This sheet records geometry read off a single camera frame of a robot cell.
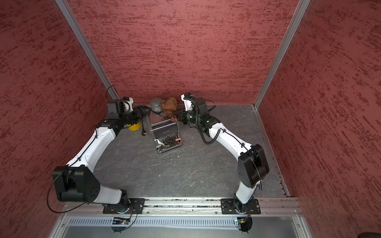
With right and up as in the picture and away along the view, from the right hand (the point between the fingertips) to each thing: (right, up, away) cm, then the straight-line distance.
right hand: (171, 116), depth 78 cm
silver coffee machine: (-4, -8, -1) cm, 9 cm away
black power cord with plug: (-21, -11, +16) cm, 29 cm away
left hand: (-14, +1, +4) cm, 15 cm away
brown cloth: (-1, +5, -4) cm, 7 cm away
